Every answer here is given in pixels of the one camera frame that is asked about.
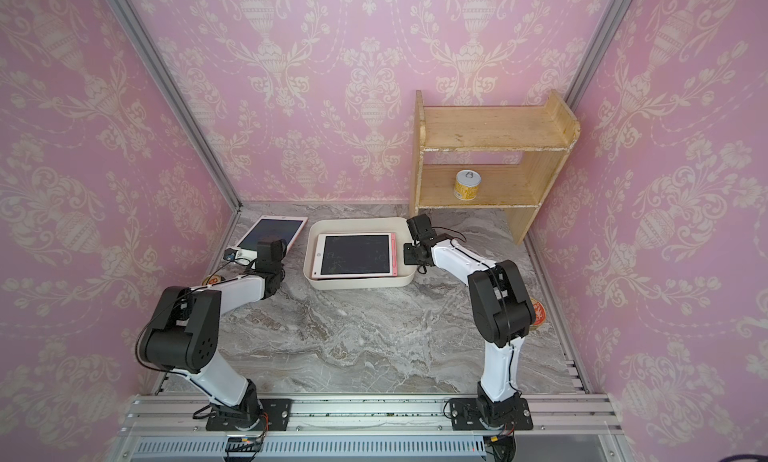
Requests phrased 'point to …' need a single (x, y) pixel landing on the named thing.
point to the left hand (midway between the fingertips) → (271, 245)
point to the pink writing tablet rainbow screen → (270, 228)
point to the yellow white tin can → (466, 185)
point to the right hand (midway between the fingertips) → (415, 253)
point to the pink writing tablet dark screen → (355, 255)
